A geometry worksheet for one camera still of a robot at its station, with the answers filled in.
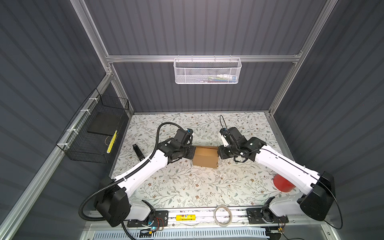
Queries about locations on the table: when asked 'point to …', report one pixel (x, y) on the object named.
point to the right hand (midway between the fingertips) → (220, 152)
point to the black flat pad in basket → (106, 123)
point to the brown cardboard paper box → (206, 156)
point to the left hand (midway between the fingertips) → (192, 150)
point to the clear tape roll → (230, 218)
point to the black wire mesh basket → (90, 136)
